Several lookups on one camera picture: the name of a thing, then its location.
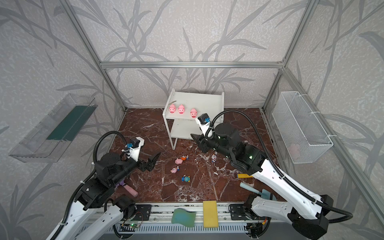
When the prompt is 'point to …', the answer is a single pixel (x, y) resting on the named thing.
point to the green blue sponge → (181, 216)
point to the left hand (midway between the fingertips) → (154, 144)
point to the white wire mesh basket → (302, 136)
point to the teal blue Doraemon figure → (185, 178)
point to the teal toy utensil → (264, 193)
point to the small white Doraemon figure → (214, 157)
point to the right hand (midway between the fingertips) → (197, 126)
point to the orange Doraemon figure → (184, 157)
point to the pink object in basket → (294, 151)
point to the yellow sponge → (210, 214)
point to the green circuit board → (134, 225)
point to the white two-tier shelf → (183, 126)
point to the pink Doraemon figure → (174, 169)
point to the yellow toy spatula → (243, 175)
